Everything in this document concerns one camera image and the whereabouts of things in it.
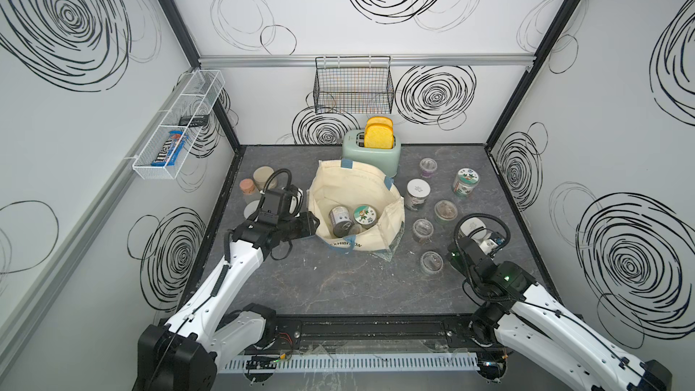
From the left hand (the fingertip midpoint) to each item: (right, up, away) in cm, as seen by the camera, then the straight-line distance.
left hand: (313, 222), depth 79 cm
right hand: (+44, -10, 0) cm, 45 cm away
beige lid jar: (-26, +13, +30) cm, 42 cm away
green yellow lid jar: (+16, 0, +9) cm, 18 cm away
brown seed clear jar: (+44, +1, +14) cm, 46 cm away
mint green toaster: (+24, +19, +23) cm, 38 cm away
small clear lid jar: (+36, -13, +2) cm, 38 cm away
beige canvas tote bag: (+11, +11, +12) cm, 20 cm away
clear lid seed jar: (+35, -4, +9) cm, 37 cm away
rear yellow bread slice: (+21, +34, +19) cm, 44 cm away
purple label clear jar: (+42, +17, +26) cm, 52 cm away
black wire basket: (+12, +55, +44) cm, 72 cm away
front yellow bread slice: (+21, +28, +17) cm, 39 cm away
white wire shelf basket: (-40, +40, +9) cm, 58 cm away
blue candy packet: (-37, +21, -9) cm, 43 cm away
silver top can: (+8, -1, +7) cm, 11 cm away
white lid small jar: (+34, +8, +14) cm, 38 cm away
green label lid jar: (+54, +12, +19) cm, 59 cm away
